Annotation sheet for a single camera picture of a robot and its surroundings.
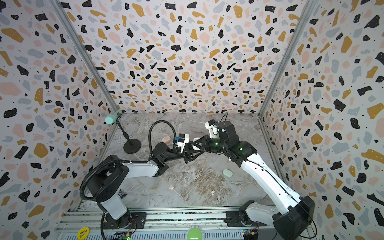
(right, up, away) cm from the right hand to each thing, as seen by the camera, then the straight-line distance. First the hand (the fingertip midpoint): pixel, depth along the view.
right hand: (193, 142), depth 68 cm
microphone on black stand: (-44, -6, +33) cm, 55 cm away
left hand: (+5, -3, +3) cm, 7 cm away
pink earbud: (-13, -27, +16) cm, 34 cm away
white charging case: (+1, -3, +2) cm, 3 cm away
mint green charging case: (+19, -21, +22) cm, 36 cm away
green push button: (+1, -43, +2) cm, 43 cm away
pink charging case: (-20, -1, +35) cm, 41 cm away
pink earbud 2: (+10, -29, +15) cm, 34 cm away
